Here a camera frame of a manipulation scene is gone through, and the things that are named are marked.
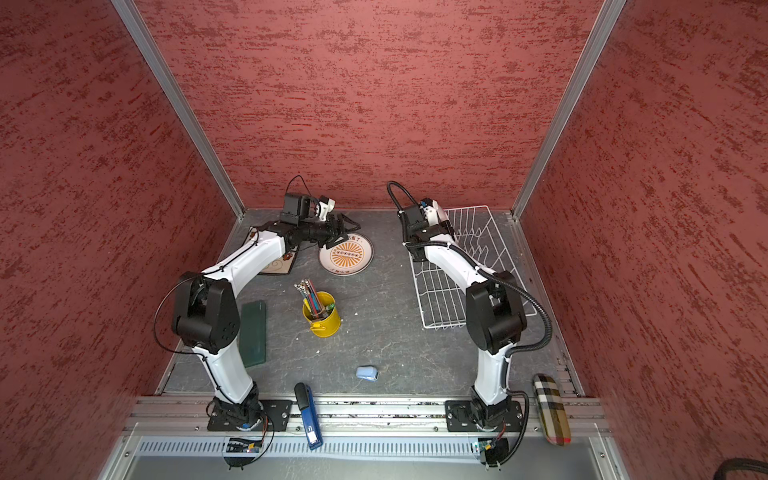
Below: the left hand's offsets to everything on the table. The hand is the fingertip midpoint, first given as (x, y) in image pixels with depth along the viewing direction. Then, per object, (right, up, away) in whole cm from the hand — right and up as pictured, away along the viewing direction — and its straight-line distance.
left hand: (354, 236), depth 88 cm
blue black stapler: (-10, -42, -15) cm, 46 cm away
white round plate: (-4, -8, +18) cm, 20 cm away
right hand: (+29, +1, +2) cm, 29 cm away
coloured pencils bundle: (-11, -17, -7) cm, 22 cm away
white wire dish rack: (+27, -20, +5) cm, 34 cm away
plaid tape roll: (+52, -45, -15) cm, 70 cm away
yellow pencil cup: (-6, -25, -6) cm, 26 cm away
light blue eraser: (+5, -37, -10) cm, 39 cm away
